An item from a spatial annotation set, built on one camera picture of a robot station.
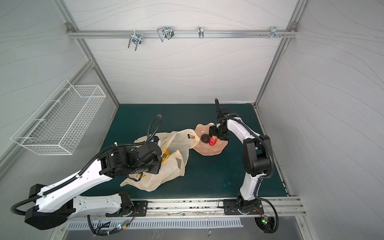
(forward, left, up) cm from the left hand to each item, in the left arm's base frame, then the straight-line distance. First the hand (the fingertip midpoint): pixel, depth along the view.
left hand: (158, 165), depth 66 cm
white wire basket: (+14, +47, +10) cm, 50 cm away
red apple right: (+25, -28, -19) cm, 41 cm away
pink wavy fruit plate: (+20, -22, -21) cm, 37 cm away
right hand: (+26, -28, -15) cm, 41 cm away
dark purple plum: (+26, -22, -18) cm, 39 cm away
